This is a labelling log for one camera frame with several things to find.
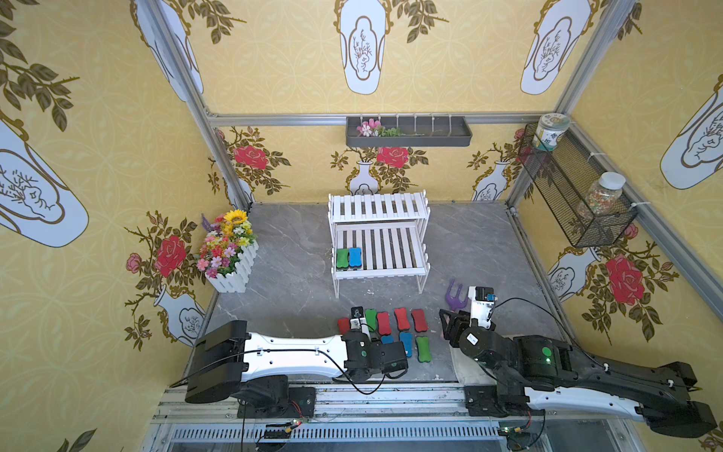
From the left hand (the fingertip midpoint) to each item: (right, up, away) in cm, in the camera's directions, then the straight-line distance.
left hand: (364, 345), depth 78 cm
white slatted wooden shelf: (+9, +32, +18) cm, 38 cm away
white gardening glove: (+29, -7, 0) cm, 30 cm away
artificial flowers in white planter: (-42, +26, +7) cm, 49 cm away
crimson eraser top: (+6, +3, +9) cm, 11 cm away
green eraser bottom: (-7, +23, +8) cm, 25 cm away
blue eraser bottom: (-3, +24, +10) cm, 26 cm away
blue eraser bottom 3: (+13, -1, +6) cm, 14 cm away
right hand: (+21, +11, -6) cm, 24 cm away
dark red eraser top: (+17, +3, +11) cm, 21 cm away
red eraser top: (+12, +4, +10) cm, 16 cm away
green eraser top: (+2, +4, +10) cm, 11 cm away
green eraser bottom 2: (+17, -3, +4) cm, 18 cm away
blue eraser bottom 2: (+7, -1, +6) cm, 9 cm away
